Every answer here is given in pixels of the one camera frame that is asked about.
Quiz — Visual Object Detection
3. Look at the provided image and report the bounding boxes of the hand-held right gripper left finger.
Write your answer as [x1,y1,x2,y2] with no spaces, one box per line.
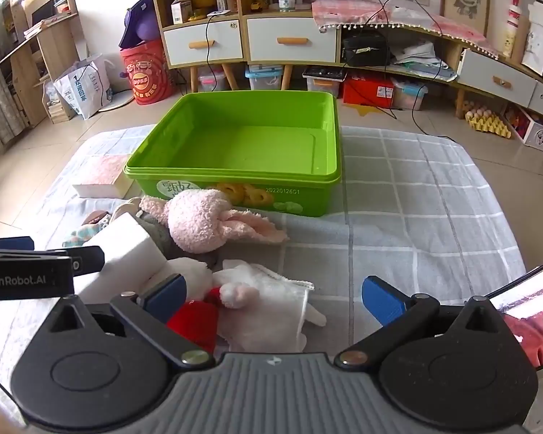
[41,273,218,369]

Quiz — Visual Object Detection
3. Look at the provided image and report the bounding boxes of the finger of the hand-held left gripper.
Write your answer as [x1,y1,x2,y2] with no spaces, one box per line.
[0,236,36,251]
[66,246,106,277]

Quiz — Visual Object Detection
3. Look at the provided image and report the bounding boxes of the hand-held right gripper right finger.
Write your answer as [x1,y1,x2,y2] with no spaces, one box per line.
[334,275,503,369]

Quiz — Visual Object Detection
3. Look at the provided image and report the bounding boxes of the white plush toy red hat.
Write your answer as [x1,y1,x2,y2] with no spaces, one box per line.
[142,258,260,354]

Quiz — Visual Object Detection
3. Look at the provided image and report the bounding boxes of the white foam block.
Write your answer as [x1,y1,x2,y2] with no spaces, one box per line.
[75,214,166,301]

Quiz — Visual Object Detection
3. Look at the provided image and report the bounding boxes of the grey-green towel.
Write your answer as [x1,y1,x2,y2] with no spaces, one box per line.
[136,210,218,265]

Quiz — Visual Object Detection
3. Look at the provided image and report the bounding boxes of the pink plush bunny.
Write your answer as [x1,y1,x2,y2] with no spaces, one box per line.
[138,189,290,254]

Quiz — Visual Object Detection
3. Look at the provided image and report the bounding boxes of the green plastic bin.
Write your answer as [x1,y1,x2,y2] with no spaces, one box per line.
[123,91,343,218]

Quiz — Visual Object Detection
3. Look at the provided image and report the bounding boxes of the teal patterned cloth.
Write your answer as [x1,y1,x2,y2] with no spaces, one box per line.
[62,225,101,248]

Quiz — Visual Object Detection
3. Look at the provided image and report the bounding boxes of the pink-topped foam block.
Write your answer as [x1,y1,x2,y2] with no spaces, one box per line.
[71,154,135,200]

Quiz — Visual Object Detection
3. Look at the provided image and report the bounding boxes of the stack of books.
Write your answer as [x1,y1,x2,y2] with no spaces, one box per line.
[45,79,75,123]

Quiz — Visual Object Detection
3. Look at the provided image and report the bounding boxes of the patterned curtain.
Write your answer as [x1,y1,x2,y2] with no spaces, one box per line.
[0,0,30,150]

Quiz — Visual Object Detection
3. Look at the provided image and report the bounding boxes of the glossy reflective panel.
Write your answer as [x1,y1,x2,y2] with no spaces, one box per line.
[486,253,543,371]

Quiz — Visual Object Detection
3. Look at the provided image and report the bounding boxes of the white shopping bag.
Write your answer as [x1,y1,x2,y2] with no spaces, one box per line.
[53,54,114,120]

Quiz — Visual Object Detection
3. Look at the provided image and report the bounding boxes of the red printed bucket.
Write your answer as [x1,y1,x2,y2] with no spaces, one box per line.
[120,38,175,106]

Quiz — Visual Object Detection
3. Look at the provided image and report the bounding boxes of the wooden desk with shelves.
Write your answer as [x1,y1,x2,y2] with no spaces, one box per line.
[0,0,91,127]

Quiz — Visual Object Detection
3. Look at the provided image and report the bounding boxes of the yellow egg tray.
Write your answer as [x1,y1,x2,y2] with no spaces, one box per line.
[464,102,514,139]

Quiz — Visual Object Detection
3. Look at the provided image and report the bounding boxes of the red box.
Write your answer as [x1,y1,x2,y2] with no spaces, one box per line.
[342,75,395,109]

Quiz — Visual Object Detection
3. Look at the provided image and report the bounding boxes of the clear storage box pink lid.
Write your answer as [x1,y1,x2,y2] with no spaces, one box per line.
[198,70,231,92]

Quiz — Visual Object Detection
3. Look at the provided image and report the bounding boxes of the clear storage box black lid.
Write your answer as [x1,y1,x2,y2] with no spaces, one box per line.
[303,65,347,98]

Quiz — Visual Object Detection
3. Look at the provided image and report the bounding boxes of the white printed box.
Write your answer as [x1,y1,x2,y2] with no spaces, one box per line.
[502,106,543,152]

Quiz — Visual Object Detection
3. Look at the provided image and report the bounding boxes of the clear storage box blue lid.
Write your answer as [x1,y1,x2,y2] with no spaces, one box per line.
[245,64,283,91]

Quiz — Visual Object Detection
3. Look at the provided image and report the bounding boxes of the purple plush toy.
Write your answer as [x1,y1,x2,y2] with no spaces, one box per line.
[119,0,164,50]

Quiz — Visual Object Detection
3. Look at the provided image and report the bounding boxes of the wooden low cabinet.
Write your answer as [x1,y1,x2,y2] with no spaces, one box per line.
[339,22,543,123]

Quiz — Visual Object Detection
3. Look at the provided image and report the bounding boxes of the black bag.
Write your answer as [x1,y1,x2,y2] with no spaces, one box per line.
[341,29,390,68]

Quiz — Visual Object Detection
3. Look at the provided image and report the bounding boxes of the wooden cabinet white drawers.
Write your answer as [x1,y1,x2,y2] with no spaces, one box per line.
[147,0,345,93]

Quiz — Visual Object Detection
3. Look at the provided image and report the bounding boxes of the pink tablecloth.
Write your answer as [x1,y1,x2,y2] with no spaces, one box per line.
[311,0,501,59]

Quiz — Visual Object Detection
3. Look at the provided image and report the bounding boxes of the black charging cable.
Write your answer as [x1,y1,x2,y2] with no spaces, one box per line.
[206,11,236,95]

